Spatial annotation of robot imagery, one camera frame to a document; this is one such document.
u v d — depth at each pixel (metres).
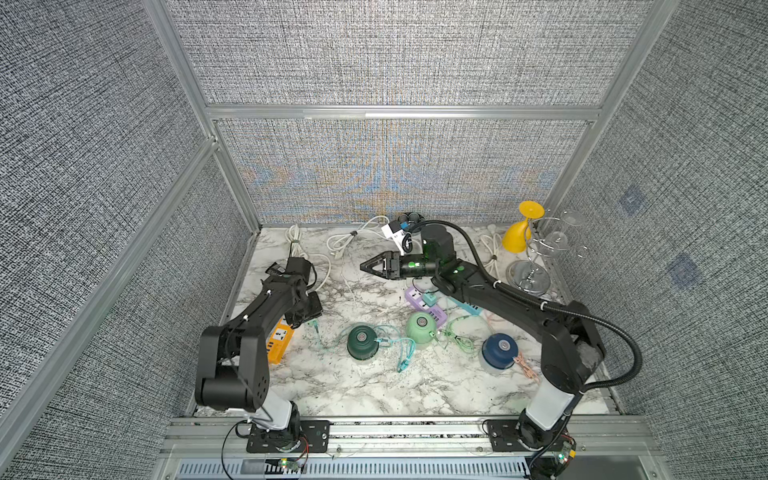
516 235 0.94
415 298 0.97
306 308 0.76
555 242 0.97
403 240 0.70
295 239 1.13
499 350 0.77
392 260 0.67
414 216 1.19
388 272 0.67
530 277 1.02
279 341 0.87
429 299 0.91
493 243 1.13
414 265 0.69
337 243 1.13
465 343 0.89
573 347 0.48
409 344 0.90
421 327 0.82
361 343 0.79
